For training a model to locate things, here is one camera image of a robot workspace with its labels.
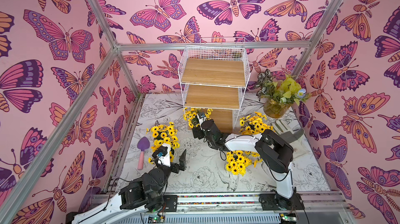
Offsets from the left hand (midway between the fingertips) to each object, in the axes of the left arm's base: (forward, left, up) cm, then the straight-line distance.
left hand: (177, 147), depth 71 cm
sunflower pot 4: (-4, -29, -6) cm, 29 cm away
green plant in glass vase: (+32, -55, +1) cm, 64 cm away
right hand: (+21, -9, -10) cm, 25 cm away
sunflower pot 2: (+11, +10, -9) cm, 17 cm away
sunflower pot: (+17, +7, -8) cm, 20 cm away
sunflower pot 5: (+21, -5, -4) cm, 22 cm away
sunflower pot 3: (+16, -40, -6) cm, 43 cm away
